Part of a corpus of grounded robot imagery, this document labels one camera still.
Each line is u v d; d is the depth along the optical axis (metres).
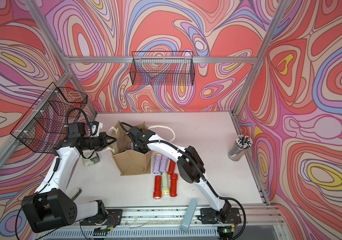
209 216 0.74
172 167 0.88
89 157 0.66
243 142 0.82
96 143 0.68
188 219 0.72
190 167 0.54
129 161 0.77
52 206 0.40
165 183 0.82
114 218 0.72
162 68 0.96
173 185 0.82
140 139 0.65
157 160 0.91
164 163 0.89
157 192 0.79
